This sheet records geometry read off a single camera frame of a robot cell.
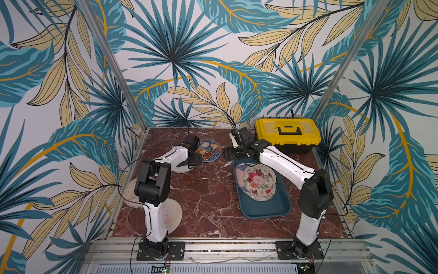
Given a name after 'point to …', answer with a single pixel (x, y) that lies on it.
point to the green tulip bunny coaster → (250, 195)
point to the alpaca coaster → (260, 197)
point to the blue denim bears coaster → (210, 150)
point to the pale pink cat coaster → (173, 214)
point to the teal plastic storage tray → (279, 205)
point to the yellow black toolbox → (291, 136)
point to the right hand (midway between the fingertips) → (230, 152)
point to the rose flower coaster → (259, 180)
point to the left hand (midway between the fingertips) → (190, 163)
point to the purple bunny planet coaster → (239, 170)
